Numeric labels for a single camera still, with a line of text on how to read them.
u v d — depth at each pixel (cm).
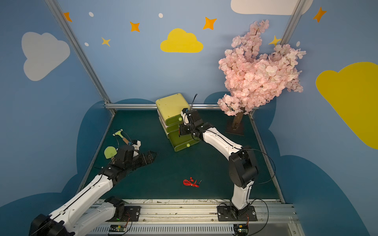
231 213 73
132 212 75
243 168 48
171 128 96
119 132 104
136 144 76
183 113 80
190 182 84
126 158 62
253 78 63
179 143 95
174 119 90
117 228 72
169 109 93
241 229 73
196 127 69
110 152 97
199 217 74
